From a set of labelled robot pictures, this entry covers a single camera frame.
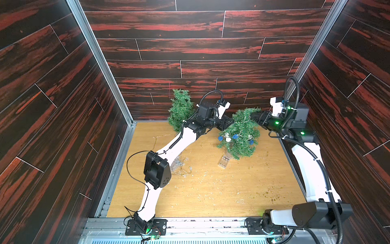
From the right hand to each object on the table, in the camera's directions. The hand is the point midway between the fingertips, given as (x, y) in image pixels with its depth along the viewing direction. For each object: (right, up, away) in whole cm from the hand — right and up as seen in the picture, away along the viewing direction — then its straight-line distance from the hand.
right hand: (255, 114), depth 72 cm
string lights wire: (-10, -11, +13) cm, 20 cm away
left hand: (-9, -2, +6) cm, 11 cm away
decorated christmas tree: (-6, -12, +5) cm, 15 cm away
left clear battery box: (-40, -28, +23) cm, 54 cm away
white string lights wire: (-35, -32, +17) cm, 50 cm away
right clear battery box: (-10, -28, +26) cm, 39 cm away
